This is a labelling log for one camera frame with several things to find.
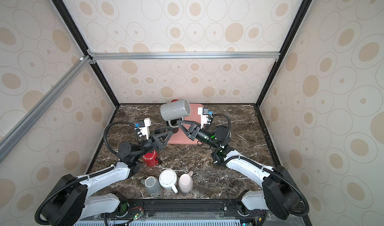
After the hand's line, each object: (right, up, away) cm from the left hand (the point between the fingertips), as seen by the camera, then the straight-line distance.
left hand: (174, 134), depth 63 cm
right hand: (+2, +4, 0) cm, 4 cm away
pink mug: (+4, -25, +10) cm, 27 cm away
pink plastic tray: (+3, -1, -1) cm, 4 cm away
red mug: (-17, -16, +21) cm, 31 cm away
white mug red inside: (-7, +21, +51) cm, 55 cm away
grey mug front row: (-12, -26, +10) cm, 30 cm away
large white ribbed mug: (-5, -24, +14) cm, 28 cm away
